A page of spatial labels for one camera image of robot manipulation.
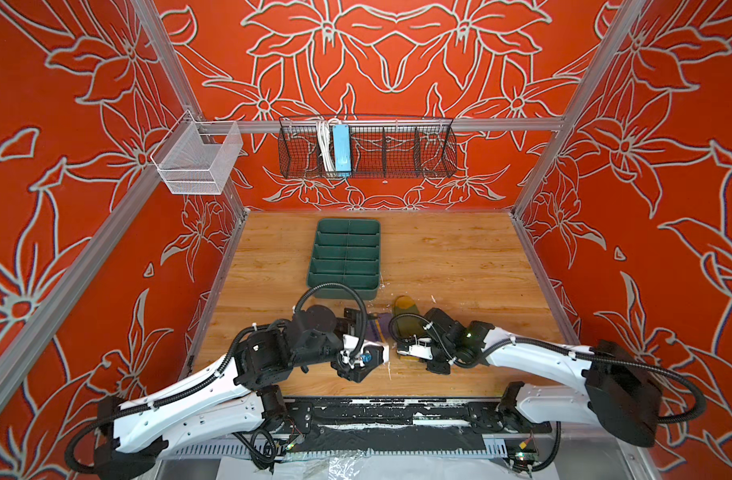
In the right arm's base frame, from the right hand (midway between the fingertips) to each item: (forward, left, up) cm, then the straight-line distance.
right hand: (417, 353), depth 83 cm
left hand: (-3, +12, +23) cm, 27 cm away
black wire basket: (+59, +13, +29) cm, 67 cm away
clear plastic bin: (+53, +68, +30) cm, 91 cm away
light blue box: (+51, +21, +34) cm, 65 cm away
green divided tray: (+35, +21, +3) cm, 41 cm away
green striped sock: (0, +5, +21) cm, 21 cm away
